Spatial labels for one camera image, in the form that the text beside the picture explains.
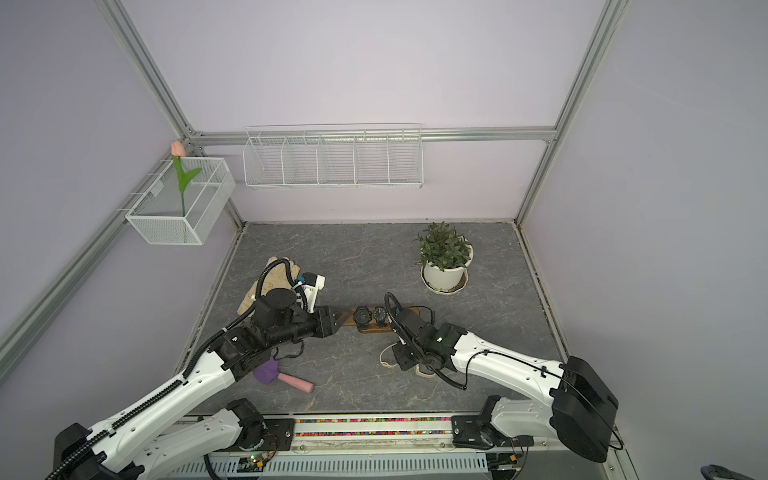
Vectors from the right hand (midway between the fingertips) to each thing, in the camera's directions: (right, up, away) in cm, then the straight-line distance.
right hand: (401, 348), depth 81 cm
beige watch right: (+6, -7, 0) cm, 9 cm away
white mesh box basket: (-61, +40, +2) cm, 73 cm away
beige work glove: (-44, +18, +24) cm, 53 cm away
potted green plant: (+13, +25, +6) cm, 29 cm away
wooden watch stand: (-1, +13, -20) cm, 24 cm away
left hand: (-13, +11, -9) cm, 19 cm away
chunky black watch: (-11, +8, +4) cm, 14 cm away
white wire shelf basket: (-22, +59, +18) cm, 65 cm away
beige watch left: (-4, -3, -4) cm, 6 cm away
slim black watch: (-6, +8, +5) cm, 11 cm away
